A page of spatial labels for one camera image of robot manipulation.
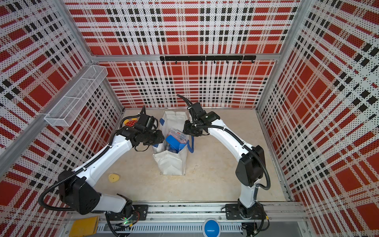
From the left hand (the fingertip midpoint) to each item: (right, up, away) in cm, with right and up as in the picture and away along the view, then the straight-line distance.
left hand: (163, 138), depth 82 cm
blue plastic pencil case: (+5, -3, +15) cm, 16 cm away
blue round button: (+26, -41, -14) cm, 50 cm away
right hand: (+13, +3, -1) cm, 14 cm away
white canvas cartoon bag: (+3, -12, -3) cm, 12 cm away
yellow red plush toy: (-29, +10, +24) cm, 39 cm away
